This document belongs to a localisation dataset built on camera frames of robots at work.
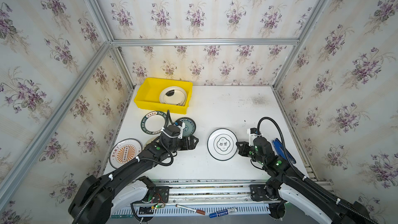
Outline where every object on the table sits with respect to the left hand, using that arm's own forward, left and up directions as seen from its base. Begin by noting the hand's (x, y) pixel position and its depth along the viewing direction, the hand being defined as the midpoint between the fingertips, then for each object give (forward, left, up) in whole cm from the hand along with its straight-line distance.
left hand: (193, 139), depth 81 cm
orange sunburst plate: (-2, +40, -10) cm, 41 cm away
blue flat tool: (-3, -51, -9) cm, 52 cm away
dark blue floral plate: (+14, +2, -11) cm, 18 cm away
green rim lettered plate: (+16, +26, -9) cm, 32 cm away
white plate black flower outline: (0, -17, -7) cm, 18 cm away
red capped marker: (-30, 0, -10) cm, 31 cm away
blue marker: (-30, -17, -9) cm, 36 cm away
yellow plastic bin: (+40, +36, -11) cm, 55 cm away
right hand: (-2, -22, -2) cm, 22 cm away
